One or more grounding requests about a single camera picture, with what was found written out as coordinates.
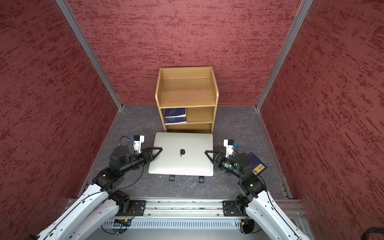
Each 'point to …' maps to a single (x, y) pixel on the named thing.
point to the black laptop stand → (201, 178)
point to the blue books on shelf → (175, 115)
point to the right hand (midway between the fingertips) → (203, 157)
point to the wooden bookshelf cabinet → (193, 88)
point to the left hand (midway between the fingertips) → (161, 154)
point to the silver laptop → (183, 154)
